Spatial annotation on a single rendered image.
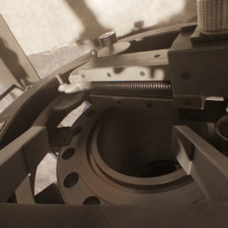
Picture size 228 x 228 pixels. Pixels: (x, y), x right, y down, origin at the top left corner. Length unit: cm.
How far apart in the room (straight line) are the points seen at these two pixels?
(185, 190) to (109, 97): 24
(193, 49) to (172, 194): 20
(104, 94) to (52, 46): 66
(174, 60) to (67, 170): 30
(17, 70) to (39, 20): 36
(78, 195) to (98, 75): 24
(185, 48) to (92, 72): 23
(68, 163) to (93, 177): 8
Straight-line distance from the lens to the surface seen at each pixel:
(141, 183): 30
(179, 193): 28
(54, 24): 97
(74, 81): 44
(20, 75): 120
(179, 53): 19
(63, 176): 38
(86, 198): 32
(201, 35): 20
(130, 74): 32
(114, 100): 38
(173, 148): 16
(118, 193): 30
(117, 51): 46
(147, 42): 57
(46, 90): 49
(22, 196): 30
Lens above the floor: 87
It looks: 50 degrees down
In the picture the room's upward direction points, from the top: 170 degrees counter-clockwise
